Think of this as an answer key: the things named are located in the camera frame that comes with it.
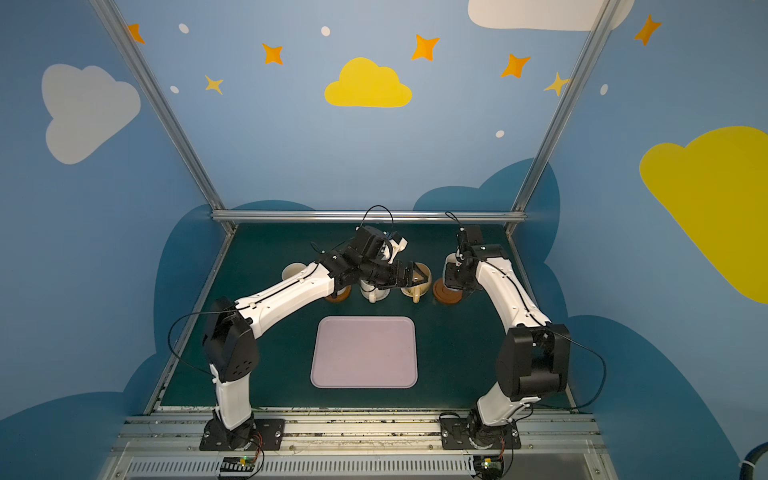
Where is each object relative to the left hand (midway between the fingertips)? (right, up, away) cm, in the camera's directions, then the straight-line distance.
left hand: (416, 276), depth 79 cm
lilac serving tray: (-17, -24, +12) cm, 32 cm away
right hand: (+14, -1, +9) cm, 16 cm away
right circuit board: (+17, -47, -6) cm, 51 cm away
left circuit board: (-45, -46, -6) cm, 65 cm away
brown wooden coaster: (+12, -8, +23) cm, 27 cm away
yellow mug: (+2, -6, +16) cm, 17 cm away
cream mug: (-13, -6, +14) cm, 20 cm away
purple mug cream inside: (-40, +1, +20) cm, 44 cm away
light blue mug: (+12, +5, +12) cm, 17 cm away
